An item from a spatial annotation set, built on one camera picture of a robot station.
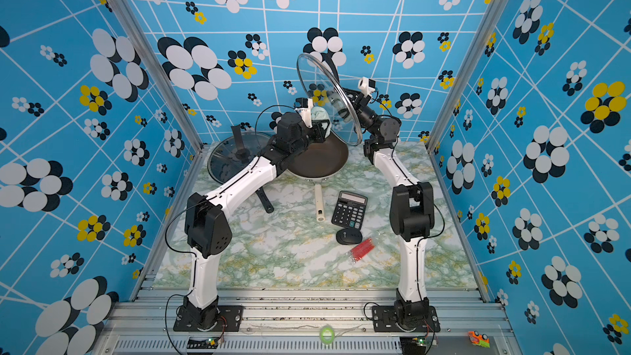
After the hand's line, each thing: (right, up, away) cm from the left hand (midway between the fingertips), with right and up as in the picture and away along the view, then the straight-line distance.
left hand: (331, 118), depth 81 cm
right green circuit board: (+23, -67, -12) cm, 72 cm away
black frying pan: (-47, -9, +35) cm, 59 cm away
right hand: (+1, +4, -13) cm, 14 cm away
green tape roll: (-3, -65, -11) cm, 66 cm away
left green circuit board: (-38, -68, -10) cm, 79 cm away
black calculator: (+8, -33, +15) cm, 37 cm away
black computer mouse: (+7, -42, +7) cm, 43 cm away
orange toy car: (+41, -65, -13) cm, 78 cm away
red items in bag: (+11, -46, +5) cm, 48 cm away
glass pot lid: (-41, 0, +24) cm, 48 cm away
